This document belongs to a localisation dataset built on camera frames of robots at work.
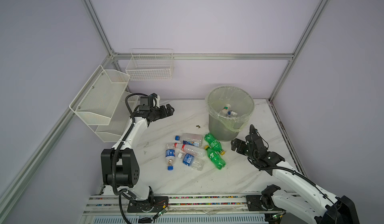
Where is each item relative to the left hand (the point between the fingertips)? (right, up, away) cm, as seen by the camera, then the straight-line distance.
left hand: (167, 113), depth 88 cm
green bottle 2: (+29, -26, -2) cm, 39 cm away
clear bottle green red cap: (+38, +4, +10) cm, 39 cm away
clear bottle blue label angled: (+15, -28, -4) cm, 32 cm away
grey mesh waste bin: (+33, -12, +6) cm, 35 cm away
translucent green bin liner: (+45, +7, +1) cm, 45 cm away
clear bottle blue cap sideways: (+17, -17, +8) cm, 25 cm away
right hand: (+39, -18, -5) cm, 43 cm away
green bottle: (+29, -19, +1) cm, 35 cm away
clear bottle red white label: (+18, -22, -2) cm, 29 cm away
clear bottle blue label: (+39, 0, +3) cm, 39 cm away
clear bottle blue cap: (+2, -26, -1) cm, 26 cm away
